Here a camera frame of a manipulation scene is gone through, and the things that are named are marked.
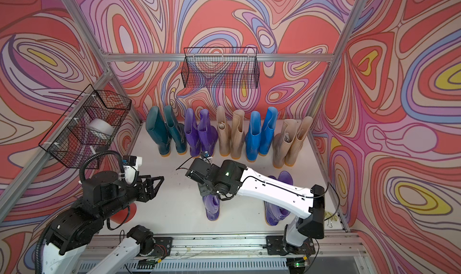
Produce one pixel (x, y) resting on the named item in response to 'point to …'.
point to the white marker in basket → (93, 150)
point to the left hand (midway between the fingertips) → (159, 178)
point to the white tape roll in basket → (102, 126)
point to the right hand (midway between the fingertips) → (209, 188)
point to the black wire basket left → (87, 128)
